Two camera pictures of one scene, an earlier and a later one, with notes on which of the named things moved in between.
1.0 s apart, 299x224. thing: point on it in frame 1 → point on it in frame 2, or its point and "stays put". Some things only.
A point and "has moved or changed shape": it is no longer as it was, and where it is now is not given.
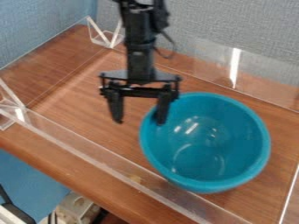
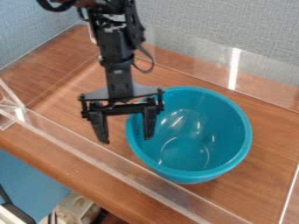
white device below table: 76,210 stays put
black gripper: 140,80 → 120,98
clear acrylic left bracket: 12,107 stays put
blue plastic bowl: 214,146 has moved or changed shape
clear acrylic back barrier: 254,63 stays put
